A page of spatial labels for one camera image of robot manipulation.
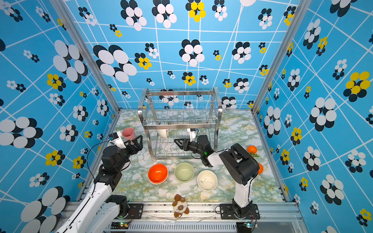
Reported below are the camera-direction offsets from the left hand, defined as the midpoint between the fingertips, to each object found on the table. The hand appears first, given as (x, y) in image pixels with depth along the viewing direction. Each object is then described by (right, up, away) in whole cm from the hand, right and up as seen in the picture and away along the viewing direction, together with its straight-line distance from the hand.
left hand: (138, 137), depth 78 cm
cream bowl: (+10, +1, +14) cm, 17 cm away
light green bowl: (+25, -22, +8) cm, 34 cm away
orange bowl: (+9, -22, +6) cm, 25 cm away
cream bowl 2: (+38, -26, +4) cm, 46 cm away
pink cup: (-12, 0, +15) cm, 19 cm away
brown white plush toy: (+23, -34, -5) cm, 42 cm away
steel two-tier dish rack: (+11, +14, +40) cm, 44 cm away
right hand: (+21, -3, +8) cm, 23 cm away
